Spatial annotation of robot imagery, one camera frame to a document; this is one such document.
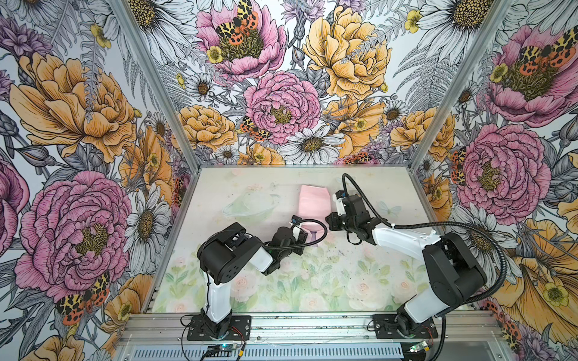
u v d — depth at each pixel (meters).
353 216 0.72
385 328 0.74
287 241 0.76
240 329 0.74
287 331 0.75
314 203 0.99
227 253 0.51
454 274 0.45
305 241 0.90
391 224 0.60
